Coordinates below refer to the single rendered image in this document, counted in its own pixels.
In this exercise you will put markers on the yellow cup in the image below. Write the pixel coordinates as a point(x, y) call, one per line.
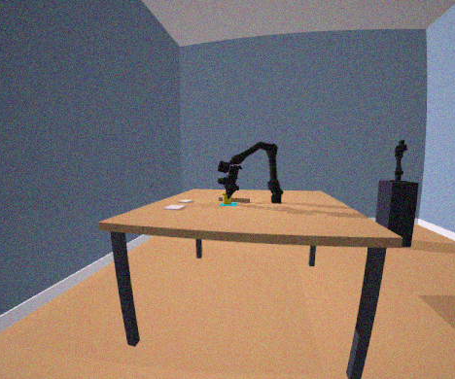
point(225, 199)

